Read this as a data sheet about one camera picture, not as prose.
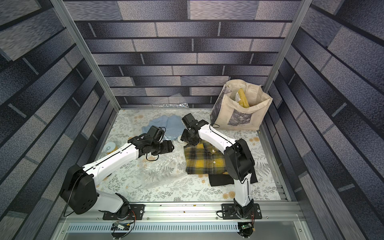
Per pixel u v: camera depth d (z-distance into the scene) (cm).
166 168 90
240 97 97
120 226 71
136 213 74
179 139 100
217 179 82
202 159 87
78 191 43
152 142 65
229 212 73
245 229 72
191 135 67
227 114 95
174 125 109
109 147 92
